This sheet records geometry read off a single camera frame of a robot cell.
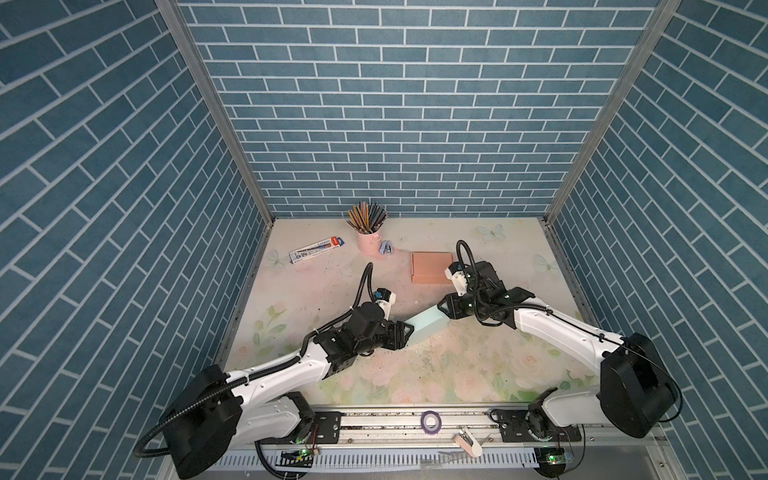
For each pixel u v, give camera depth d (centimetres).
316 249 108
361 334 62
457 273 77
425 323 82
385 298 73
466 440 71
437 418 75
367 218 105
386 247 108
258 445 71
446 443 72
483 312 65
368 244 105
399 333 71
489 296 65
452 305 75
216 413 40
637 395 42
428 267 109
